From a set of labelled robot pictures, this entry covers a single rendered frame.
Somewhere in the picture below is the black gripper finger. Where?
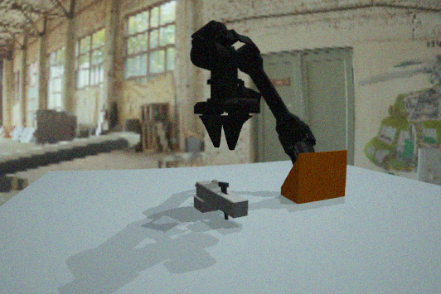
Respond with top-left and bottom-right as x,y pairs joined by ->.
199,116 -> 222,147
220,115 -> 253,150

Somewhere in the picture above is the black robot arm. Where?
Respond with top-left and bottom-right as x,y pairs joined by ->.
190,20 -> 316,164

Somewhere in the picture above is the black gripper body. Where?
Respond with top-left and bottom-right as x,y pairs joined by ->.
194,73 -> 261,116

